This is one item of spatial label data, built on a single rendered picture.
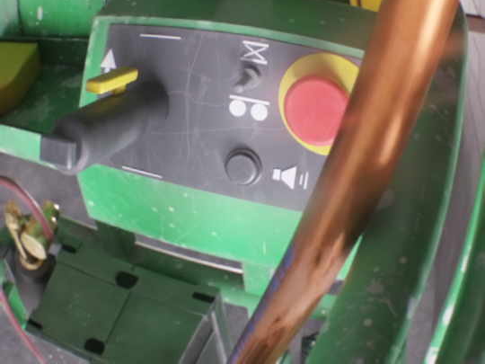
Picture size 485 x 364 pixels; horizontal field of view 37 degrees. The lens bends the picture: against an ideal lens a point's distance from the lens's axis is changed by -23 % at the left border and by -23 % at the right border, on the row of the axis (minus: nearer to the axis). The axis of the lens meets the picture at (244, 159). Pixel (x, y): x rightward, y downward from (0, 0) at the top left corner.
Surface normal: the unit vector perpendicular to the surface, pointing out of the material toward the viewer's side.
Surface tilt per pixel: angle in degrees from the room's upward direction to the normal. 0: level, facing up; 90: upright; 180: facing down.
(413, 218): 9
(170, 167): 58
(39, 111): 0
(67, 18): 90
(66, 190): 0
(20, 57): 0
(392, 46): 83
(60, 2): 90
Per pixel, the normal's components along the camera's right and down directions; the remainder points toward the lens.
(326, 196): -0.79, 0.37
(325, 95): -0.32, 0.22
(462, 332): -0.49, -0.70
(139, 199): -0.33, 0.69
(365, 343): 0.08, -0.65
